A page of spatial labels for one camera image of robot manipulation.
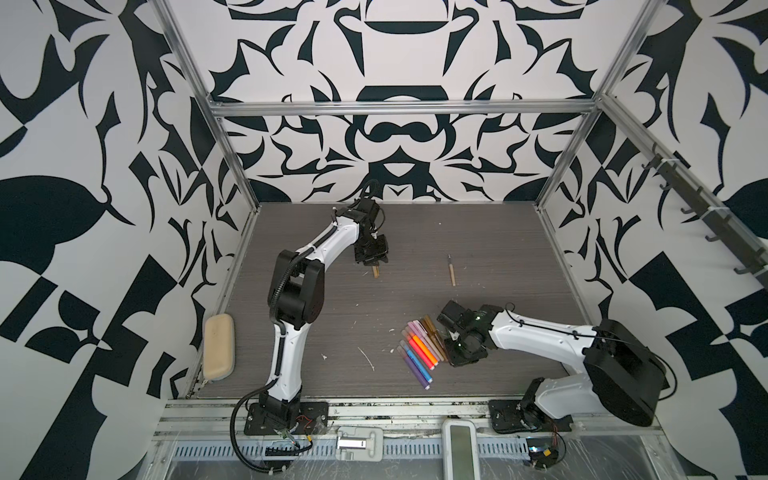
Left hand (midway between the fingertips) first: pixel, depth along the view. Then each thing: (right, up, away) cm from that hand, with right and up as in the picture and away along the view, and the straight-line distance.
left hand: (388, 255), depth 95 cm
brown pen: (+14, -24, -8) cm, 28 cm away
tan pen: (+21, -5, +7) cm, 23 cm away
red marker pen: (+9, -26, -10) cm, 29 cm away
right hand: (+18, -28, -11) cm, 35 cm away
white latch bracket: (-7, -41, -26) cm, 49 cm away
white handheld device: (+15, -42, -29) cm, 53 cm away
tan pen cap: (-4, -6, +6) cm, 10 cm away
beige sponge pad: (-47, -25, -11) cm, 54 cm away
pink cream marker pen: (+11, -23, -8) cm, 27 cm away
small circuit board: (+36, -44, -23) cm, 62 cm away
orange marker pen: (+10, -25, -10) cm, 29 cm away
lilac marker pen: (+8, -21, -6) cm, 23 cm away
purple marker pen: (+8, -31, -14) cm, 35 cm away
